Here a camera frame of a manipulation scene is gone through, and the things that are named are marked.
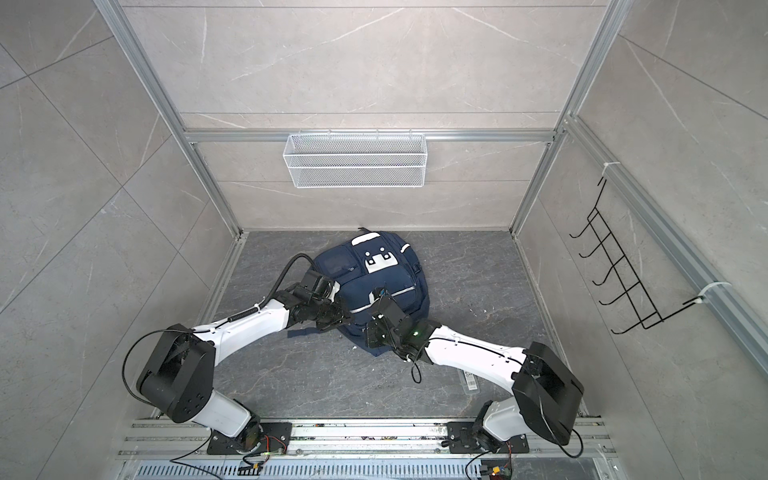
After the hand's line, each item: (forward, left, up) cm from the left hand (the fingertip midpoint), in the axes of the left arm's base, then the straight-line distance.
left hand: (354, 310), depth 87 cm
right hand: (-6, -4, +2) cm, 7 cm away
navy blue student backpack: (+19, -4, 0) cm, 19 cm away
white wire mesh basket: (+47, +2, +20) cm, 51 cm away
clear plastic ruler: (-19, -33, -8) cm, 39 cm away
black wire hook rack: (-4, -65, +22) cm, 69 cm away
